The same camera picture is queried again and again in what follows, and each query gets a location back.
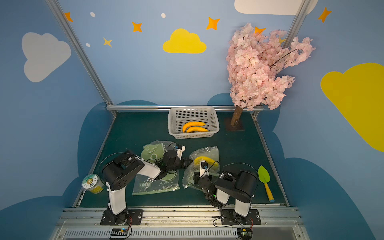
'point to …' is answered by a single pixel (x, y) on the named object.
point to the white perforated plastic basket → (178, 116)
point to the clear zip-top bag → (192, 173)
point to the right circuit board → (245, 233)
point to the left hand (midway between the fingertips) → (194, 159)
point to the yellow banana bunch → (210, 161)
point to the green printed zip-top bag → (142, 185)
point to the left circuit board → (119, 233)
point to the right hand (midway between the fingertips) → (199, 165)
